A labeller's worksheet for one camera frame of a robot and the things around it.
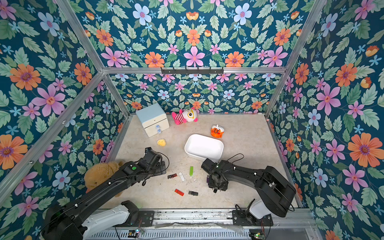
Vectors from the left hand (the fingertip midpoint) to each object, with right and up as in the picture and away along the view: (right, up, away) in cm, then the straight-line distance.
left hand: (160, 167), depth 82 cm
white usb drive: (+11, -7, +6) cm, 15 cm away
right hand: (+30, -11, +2) cm, 32 cm away
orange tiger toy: (+33, +20, +21) cm, 44 cm away
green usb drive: (+16, -4, +9) cm, 19 cm away
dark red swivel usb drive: (+5, -7, +6) cm, 10 cm away
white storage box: (+23, +8, +17) cm, 30 cm away
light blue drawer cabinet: (-10, +28, +17) cm, 34 cm away
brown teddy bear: (-26, +1, -13) cm, 29 cm away
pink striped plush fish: (+12, +32, +29) cm, 45 cm away
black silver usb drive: (+18, -14, 0) cm, 23 cm away
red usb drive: (+11, -14, 0) cm, 18 cm away
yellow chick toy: (-5, +12, +19) cm, 23 cm away
